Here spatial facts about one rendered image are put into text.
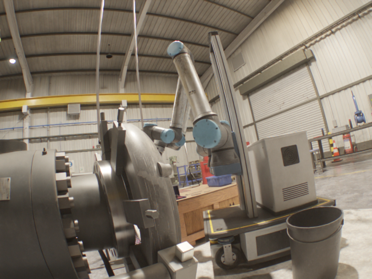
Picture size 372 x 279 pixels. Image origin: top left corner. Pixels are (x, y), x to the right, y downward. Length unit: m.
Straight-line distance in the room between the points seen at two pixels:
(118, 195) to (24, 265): 0.42
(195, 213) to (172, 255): 1.34
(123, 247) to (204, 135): 0.66
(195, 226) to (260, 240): 0.83
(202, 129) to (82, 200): 0.67
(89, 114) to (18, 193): 11.73
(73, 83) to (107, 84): 2.29
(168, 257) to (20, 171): 0.53
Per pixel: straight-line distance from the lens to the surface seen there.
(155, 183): 0.59
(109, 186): 0.72
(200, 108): 1.09
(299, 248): 1.05
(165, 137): 1.20
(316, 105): 9.13
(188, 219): 1.88
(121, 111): 0.66
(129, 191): 0.90
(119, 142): 0.67
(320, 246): 1.01
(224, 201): 2.15
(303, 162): 1.40
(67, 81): 13.25
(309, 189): 1.43
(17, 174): 0.70
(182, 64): 1.24
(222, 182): 2.29
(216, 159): 1.20
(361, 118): 5.58
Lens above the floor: 0.73
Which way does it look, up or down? 9 degrees up
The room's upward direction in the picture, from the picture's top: 9 degrees counter-clockwise
